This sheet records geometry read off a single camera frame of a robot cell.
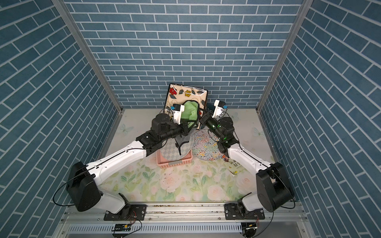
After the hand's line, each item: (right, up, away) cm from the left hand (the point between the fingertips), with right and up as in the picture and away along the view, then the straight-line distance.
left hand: (199, 123), depth 72 cm
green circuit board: (-38, -52, 0) cm, 64 cm away
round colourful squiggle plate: (+5, -16, +27) cm, 32 cm away
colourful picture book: (+22, -27, +18) cm, 39 cm away
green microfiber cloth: (-5, +6, 0) cm, 7 cm away
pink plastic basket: (-21, -23, +11) cm, 33 cm away
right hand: (-1, +7, +1) cm, 7 cm away
